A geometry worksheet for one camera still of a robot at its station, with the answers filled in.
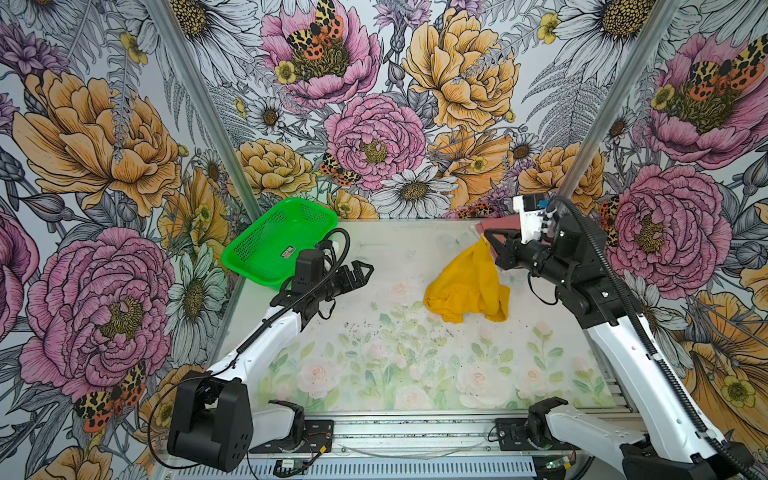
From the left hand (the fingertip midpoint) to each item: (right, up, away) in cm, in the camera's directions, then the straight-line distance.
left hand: (362, 281), depth 83 cm
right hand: (+28, +10, -18) cm, 35 cm away
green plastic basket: (-39, +8, +31) cm, 50 cm away
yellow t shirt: (+30, -1, 0) cm, 30 cm away
